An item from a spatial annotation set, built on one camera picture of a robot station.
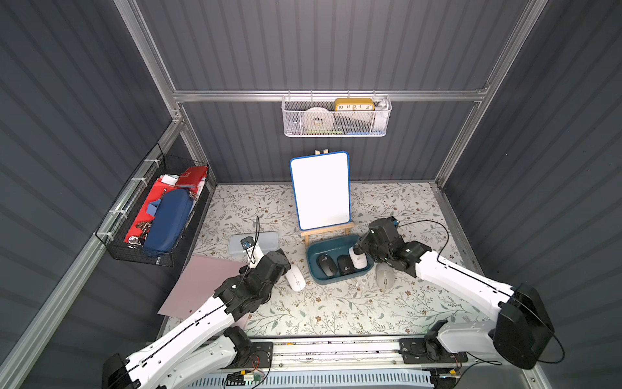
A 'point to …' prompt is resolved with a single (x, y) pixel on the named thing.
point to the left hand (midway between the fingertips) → (272, 257)
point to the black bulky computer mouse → (327, 264)
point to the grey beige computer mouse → (385, 276)
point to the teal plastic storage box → (334, 246)
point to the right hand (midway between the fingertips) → (364, 237)
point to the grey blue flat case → (267, 241)
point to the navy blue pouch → (172, 214)
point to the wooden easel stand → (346, 226)
